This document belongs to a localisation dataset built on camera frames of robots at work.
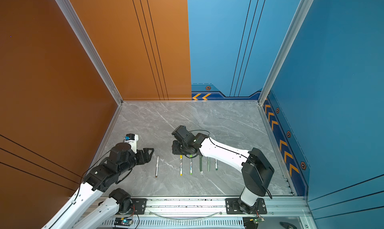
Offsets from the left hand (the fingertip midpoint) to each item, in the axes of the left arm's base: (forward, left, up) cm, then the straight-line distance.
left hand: (149, 149), depth 75 cm
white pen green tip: (-4, -36, -16) cm, 39 cm away
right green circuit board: (-27, -53, -16) cm, 62 cm away
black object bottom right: (-30, -67, -16) cm, 75 cm away
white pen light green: (-1, -21, -16) cm, 27 cm away
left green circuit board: (-29, +11, -18) cm, 36 cm away
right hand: (+1, -11, -4) cm, 12 cm away
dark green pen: (-2, -27, -17) cm, 32 cm away
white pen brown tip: (-8, -2, -17) cm, 19 cm away
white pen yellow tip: (-2, -15, -16) cm, 22 cm away
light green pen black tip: (+2, -31, -17) cm, 36 cm away
